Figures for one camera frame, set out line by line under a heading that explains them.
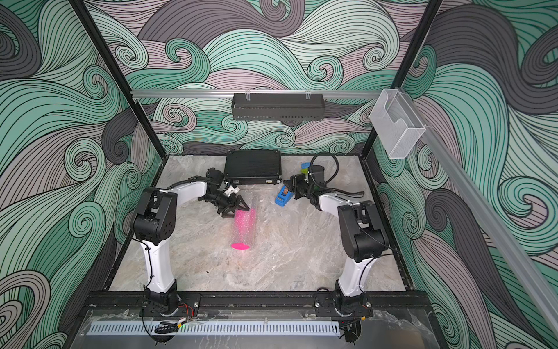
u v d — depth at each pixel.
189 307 0.72
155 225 0.53
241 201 0.89
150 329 0.69
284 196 1.00
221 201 0.85
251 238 0.86
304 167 1.14
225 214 0.89
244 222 0.86
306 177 0.88
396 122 0.78
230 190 0.92
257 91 0.95
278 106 1.00
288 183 0.90
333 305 0.73
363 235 0.49
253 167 1.12
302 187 0.83
